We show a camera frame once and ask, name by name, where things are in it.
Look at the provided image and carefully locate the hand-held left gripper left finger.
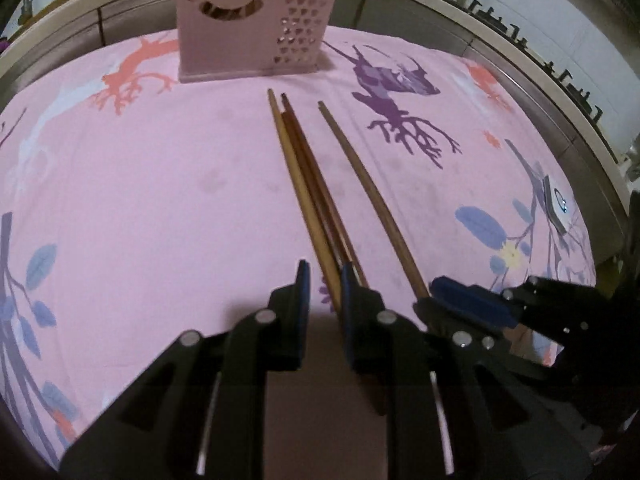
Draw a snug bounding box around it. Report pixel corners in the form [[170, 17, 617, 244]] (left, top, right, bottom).
[[60, 259, 312, 480]]

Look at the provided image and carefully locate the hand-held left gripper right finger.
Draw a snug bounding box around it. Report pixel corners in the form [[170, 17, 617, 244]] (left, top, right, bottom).
[[340, 264, 592, 480]]

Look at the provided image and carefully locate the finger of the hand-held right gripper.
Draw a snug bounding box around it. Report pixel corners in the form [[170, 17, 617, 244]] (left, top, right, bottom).
[[430, 275, 524, 332], [413, 297, 507, 357]]

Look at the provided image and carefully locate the medium brown chopstick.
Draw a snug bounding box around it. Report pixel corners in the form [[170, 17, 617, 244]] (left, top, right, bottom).
[[317, 101, 431, 300], [281, 111, 353, 273]]

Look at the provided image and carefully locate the light brown chopstick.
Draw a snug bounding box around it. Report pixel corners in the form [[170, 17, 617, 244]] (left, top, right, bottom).
[[267, 88, 343, 313]]

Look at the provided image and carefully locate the dark reddish chopstick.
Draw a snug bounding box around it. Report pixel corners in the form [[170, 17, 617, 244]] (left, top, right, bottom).
[[281, 93, 370, 290]]

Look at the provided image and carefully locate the pink smiley utensil holder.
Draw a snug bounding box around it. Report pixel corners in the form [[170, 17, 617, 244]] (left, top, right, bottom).
[[177, 0, 344, 85]]

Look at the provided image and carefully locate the white square device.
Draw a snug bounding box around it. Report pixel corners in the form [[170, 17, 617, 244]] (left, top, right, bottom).
[[542, 174, 571, 235]]

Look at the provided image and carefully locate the pink printed tablecloth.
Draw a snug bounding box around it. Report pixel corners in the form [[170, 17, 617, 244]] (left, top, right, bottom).
[[0, 27, 599, 472]]

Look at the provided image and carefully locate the black gas stove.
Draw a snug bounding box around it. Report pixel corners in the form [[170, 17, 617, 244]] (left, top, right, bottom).
[[465, 0, 607, 124]]

